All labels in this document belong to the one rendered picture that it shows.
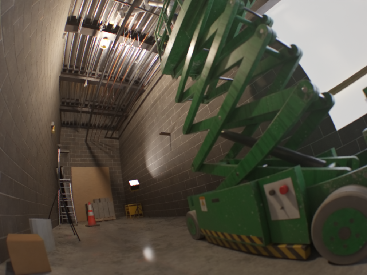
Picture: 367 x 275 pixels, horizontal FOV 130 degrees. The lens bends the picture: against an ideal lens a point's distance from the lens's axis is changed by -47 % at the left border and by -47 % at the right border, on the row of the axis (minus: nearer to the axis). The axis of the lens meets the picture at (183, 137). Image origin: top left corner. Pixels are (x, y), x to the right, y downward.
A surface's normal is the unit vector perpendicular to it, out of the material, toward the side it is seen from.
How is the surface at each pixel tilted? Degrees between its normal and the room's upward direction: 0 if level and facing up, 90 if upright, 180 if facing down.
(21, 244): 90
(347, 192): 46
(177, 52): 180
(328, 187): 90
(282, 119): 90
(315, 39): 90
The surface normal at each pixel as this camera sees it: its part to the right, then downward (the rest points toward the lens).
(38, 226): 0.66, -0.40
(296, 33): -0.79, -0.05
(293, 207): -0.92, 0.06
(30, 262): 0.83, -0.36
